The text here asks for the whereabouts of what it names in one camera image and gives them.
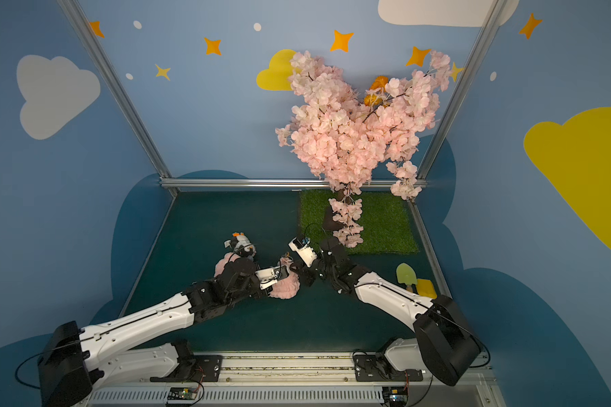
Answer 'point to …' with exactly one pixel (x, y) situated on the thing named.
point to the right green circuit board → (396, 396)
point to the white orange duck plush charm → (241, 245)
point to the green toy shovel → (405, 274)
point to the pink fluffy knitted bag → (289, 284)
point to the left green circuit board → (182, 394)
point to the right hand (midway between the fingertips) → (294, 262)
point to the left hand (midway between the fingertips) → (274, 264)
